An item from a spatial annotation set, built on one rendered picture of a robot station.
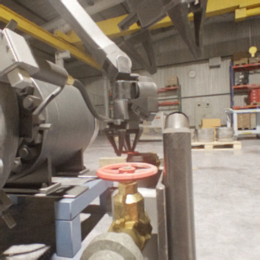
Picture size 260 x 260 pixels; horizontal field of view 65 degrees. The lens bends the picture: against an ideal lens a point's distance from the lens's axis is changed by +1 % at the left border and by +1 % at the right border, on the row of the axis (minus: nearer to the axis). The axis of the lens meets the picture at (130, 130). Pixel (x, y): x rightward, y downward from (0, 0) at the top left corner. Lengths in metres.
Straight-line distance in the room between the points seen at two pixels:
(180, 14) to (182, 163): 0.19
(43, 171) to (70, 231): 0.32
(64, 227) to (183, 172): 0.86
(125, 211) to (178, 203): 0.08
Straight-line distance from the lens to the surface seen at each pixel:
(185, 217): 0.19
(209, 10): 12.13
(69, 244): 1.02
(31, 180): 1.16
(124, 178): 0.21
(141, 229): 0.25
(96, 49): 0.62
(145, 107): 0.50
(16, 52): 0.65
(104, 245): 0.20
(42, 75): 0.76
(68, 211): 0.96
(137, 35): 0.39
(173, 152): 0.18
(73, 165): 1.41
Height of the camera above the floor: 0.55
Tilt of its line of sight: 1 degrees down
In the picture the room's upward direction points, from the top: 3 degrees counter-clockwise
